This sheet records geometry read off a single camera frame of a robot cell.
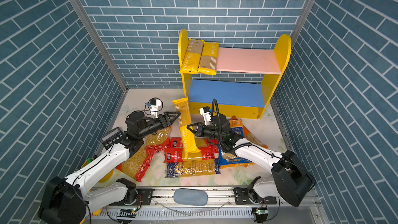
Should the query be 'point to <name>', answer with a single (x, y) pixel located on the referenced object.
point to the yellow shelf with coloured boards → (245, 79)
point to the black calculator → (113, 137)
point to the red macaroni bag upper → (161, 139)
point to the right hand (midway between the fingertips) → (185, 125)
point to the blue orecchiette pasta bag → (229, 160)
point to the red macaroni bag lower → (137, 164)
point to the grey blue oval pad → (190, 196)
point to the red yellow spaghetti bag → (209, 147)
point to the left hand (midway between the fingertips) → (178, 116)
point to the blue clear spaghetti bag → (193, 168)
